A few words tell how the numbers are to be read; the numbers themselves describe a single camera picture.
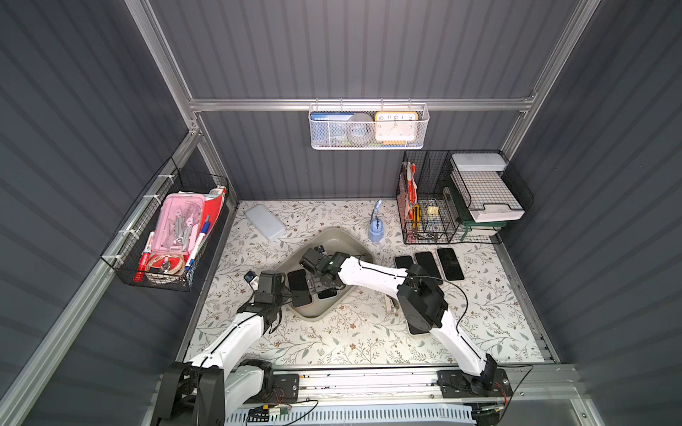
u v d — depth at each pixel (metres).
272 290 0.68
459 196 1.06
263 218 1.12
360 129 0.91
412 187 1.15
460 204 0.99
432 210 1.16
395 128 0.88
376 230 1.02
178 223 0.72
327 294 0.91
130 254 0.63
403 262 1.04
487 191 0.96
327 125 0.83
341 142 0.91
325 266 0.70
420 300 0.58
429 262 0.99
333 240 1.05
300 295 0.90
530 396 0.73
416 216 1.12
